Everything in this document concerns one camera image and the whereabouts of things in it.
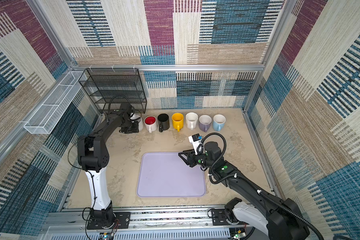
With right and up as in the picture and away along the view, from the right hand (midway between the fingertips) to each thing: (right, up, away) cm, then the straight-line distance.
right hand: (181, 155), depth 77 cm
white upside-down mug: (-22, +17, +31) cm, 42 cm away
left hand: (-30, +13, +22) cm, 40 cm away
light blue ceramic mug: (+25, +18, +26) cm, 40 cm away
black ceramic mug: (-12, +17, +27) cm, 34 cm away
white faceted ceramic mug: (+7, +19, +27) cm, 33 cm away
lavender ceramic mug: (+16, +17, +30) cm, 38 cm away
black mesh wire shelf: (-54, +44, +29) cm, 76 cm away
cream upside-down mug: (-25, +19, +11) cm, 34 cm away
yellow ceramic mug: (-2, +18, +26) cm, 31 cm away
